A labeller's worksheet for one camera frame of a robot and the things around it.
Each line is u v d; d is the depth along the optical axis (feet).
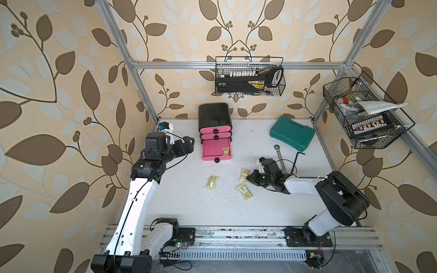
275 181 2.32
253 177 2.64
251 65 2.98
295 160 3.25
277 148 3.44
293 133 3.63
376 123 2.17
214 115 3.44
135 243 1.26
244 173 3.03
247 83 2.71
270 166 2.40
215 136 3.23
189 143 2.14
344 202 1.48
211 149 3.34
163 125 2.06
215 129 3.09
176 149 2.09
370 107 2.08
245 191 2.78
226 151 3.27
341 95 2.77
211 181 2.91
